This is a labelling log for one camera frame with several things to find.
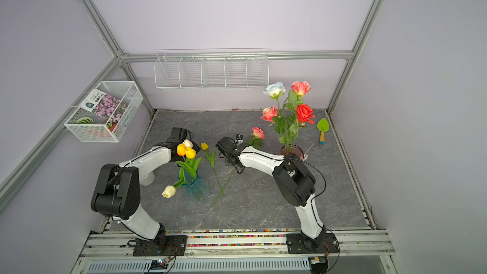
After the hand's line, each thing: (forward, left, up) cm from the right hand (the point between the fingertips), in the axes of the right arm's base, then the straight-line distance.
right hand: (233, 158), depth 94 cm
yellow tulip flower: (+2, +12, -3) cm, 12 cm away
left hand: (+3, +18, +2) cm, 18 cm away
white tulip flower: (-25, +17, +24) cm, 39 cm away
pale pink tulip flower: (-9, +14, +26) cm, 31 cm away
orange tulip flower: (-12, +16, +27) cm, 33 cm away
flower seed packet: (+7, +49, +30) cm, 57 cm away
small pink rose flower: (+1, -15, +32) cm, 35 cm away
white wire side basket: (-1, +54, +27) cm, 60 cm away
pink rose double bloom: (+3, -25, +24) cm, 35 cm away
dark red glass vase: (-6, -28, +16) cm, 33 cm away
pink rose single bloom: (+16, -12, -1) cm, 20 cm away
